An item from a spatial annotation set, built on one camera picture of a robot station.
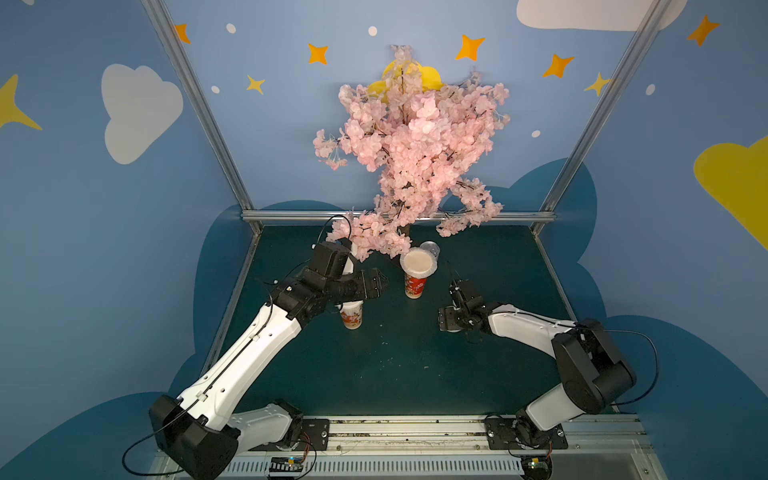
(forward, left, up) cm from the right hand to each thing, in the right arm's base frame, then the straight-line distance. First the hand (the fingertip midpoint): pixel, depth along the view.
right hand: (457, 313), depth 95 cm
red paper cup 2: (+6, +14, +5) cm, 16 cm away
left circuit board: (-42, +45, -4) cm, 62 cm away
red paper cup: (-9, +32, +12) cm, 35 cm away
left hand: (-5, +25, +25) cm, 36 cm away
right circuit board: (-39, -18, -5) cm, 43 cm away
